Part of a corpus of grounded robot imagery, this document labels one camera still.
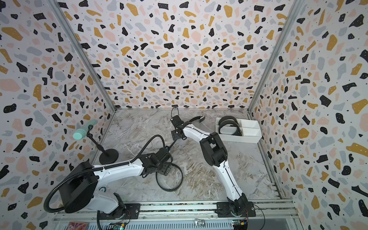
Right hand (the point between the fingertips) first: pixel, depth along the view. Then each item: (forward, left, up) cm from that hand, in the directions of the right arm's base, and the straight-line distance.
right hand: (182, 134), depth 105 cm
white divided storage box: (+4, -51, 0) cm, 51 cm away
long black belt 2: (-1, -40, +4) cm, 40 cm away
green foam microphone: (-25, +41, +34) cm, 59 cm away
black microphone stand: (-20, +46, +1) cm, 50 cm away
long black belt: (+15, -14, +2) cm, 20 cm away
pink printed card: (-56, +46, +3) cm, 73 cm away
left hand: (-25, +7, +3) cm, 26 cm away
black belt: (+8, -32, +8) cm, 34 cm away
